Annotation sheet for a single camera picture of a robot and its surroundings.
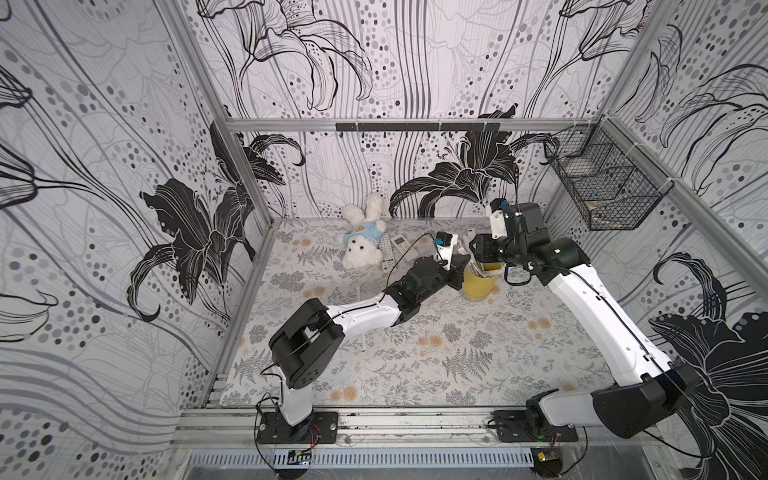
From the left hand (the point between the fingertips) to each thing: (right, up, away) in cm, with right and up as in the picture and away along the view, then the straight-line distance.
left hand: (469, 261), depth 80 cm
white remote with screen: (-18, +5, +31) cm, 36 cm away
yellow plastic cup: (+6, -9, +13) cm, 17 cm away
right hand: (+2, +6, -4) cm, 7 cm away
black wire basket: (+45, +24, +8) cm, 52 cm away
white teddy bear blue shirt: (-31, +2, +19) cm, 37 cm away
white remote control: (-23, +1, +24) cm, 34 cm away
